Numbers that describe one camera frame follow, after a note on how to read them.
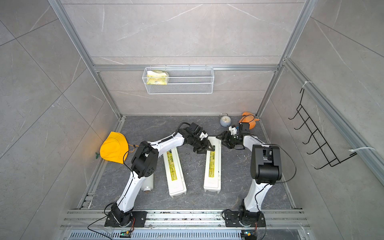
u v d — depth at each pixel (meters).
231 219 0.73
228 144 0.88
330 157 0.61
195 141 0.83
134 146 1.01
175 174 0.80
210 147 0.88
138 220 0.73
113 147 1.01
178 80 1.01
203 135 0.92
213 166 0.83
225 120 1.13
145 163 0.58
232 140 0.85
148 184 0.79
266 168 0.51
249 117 1.09
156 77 0.88
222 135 0.90
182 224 0.73
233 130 0.93
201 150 0.86
